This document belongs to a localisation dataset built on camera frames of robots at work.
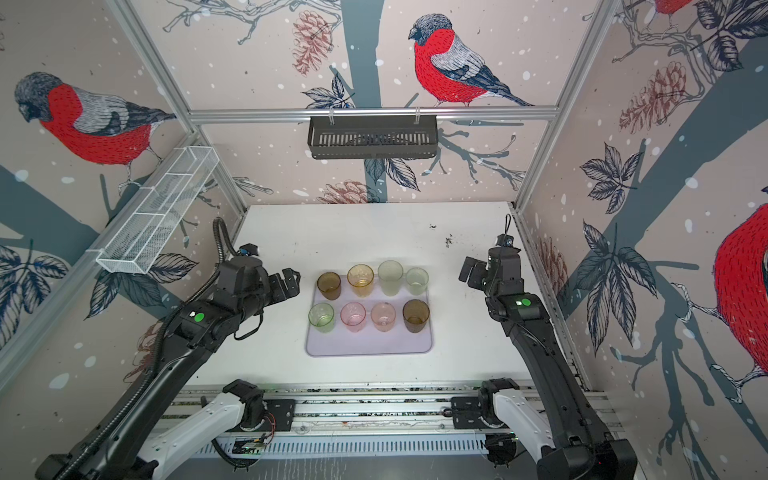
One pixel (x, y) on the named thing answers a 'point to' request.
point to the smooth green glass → (322, 315)
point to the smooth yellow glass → (360, 277)
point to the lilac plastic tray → (341, 342)
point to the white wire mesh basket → (159, 211)
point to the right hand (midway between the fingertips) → (479, 267)
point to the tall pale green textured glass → (390, 273)
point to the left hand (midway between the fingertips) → (283, 279)
